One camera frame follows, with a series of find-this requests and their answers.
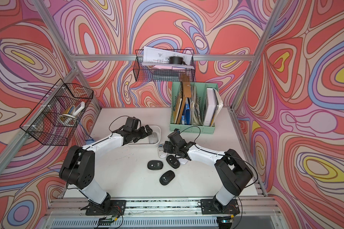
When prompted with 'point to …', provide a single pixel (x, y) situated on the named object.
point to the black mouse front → (166, 177)
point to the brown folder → (187, 92)
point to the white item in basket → (79, 108)
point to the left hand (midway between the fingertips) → (149, 132)
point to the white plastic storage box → (144, 142)
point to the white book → (210, 105)
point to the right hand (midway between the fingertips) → (168, 150)
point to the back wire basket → (145, 73)
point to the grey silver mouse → (153, 138)
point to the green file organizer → (194, 105)
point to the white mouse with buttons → (161, 154)
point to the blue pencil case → (89, 141)
